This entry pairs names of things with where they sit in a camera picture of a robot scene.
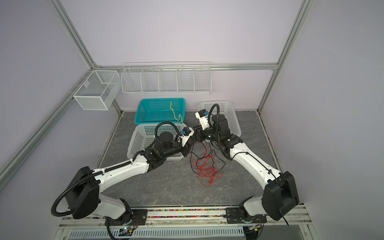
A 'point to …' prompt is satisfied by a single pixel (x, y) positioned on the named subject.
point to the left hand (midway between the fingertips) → (196, 141)
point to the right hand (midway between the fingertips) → (190, 130)
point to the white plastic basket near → (143, 134)
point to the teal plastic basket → (153, 111)
